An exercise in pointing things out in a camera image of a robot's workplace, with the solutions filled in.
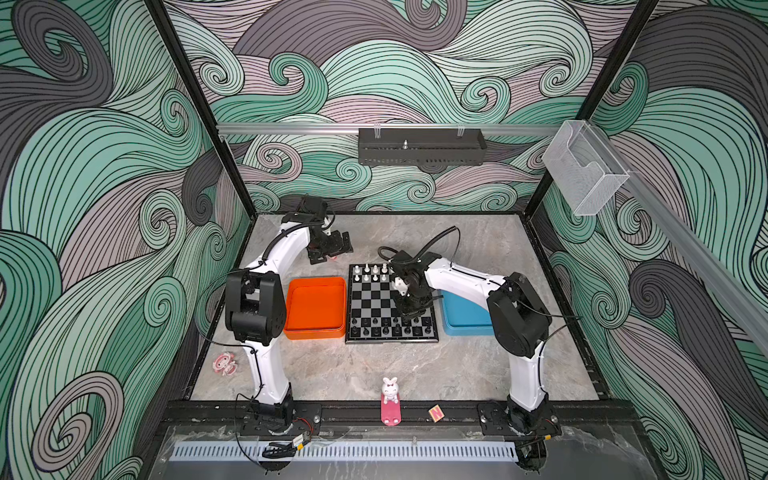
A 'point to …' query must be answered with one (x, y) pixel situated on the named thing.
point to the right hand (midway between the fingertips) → (404, 317)
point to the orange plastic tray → (315, 308)
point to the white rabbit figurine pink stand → (390, 403)
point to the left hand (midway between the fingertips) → (342, 250)
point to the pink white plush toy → (225, 364)
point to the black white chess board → (372, 316)
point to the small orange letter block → (436, 413)
